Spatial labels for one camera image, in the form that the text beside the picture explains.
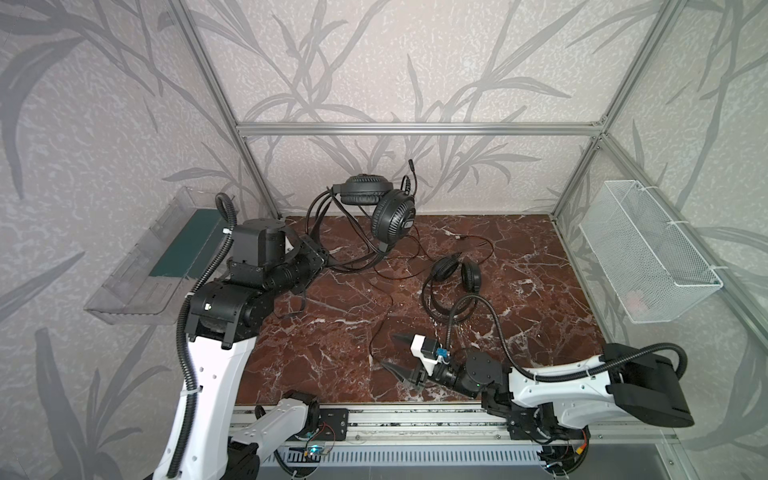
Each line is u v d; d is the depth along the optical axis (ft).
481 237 3.78
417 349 1.73
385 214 1.63
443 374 1.89
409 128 3.14
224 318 1.16
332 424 2.40
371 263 1.84
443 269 3.11
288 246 1.47
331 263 1.99
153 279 2.13
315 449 2.32
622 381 1.55
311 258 1.68
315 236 1.99
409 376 1.86
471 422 2.47
